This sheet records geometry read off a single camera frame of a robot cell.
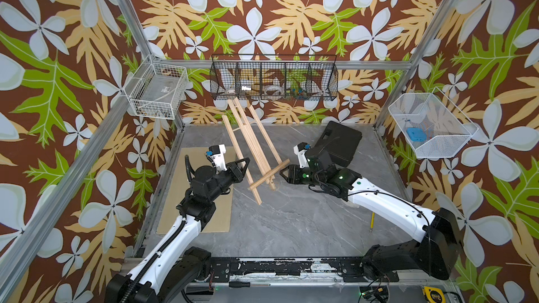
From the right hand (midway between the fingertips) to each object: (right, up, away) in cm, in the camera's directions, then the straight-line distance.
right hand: (281, 172), depth 78 cm
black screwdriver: (-14, -38, -7) cm, 41 cm away
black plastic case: (+34, +12, +33) cm, 49 cm away
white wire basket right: (+61, +18, +4) cm, 63 cm away
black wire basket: (-4, +42, +18) cm, 46 cm away
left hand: (-12, +6, -4) cm, 14 cm away
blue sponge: (+53, +14, +3) cm, 55 cm away
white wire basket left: (-51, +33, +7) cm, 61 cm away
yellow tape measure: (+49, -39, -10) cm, 64 cm away
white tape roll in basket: (-2, +37, +21) cm, 42 cm away
